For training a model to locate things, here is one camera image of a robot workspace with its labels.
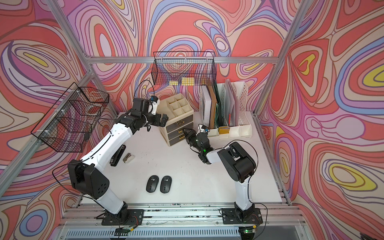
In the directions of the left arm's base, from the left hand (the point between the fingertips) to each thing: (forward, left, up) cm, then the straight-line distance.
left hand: (161, 116), depth 83 cm
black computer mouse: (-29, +6, -25) cm, 39 cm away
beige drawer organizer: (+2, -10, -1) cm, 11 cm away
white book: (+11, -25, -1) cm, 28 cm away
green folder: (+5, -34, -7) cm, 35 cm away
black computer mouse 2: (-29, -2, -24) cm, 38 cm away
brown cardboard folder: (+11, -30, -2) cm, 32 cm away
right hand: (-2, -11, -13) cm, 17 cm away
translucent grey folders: (+8, -41, +2) cm, 42 cm away
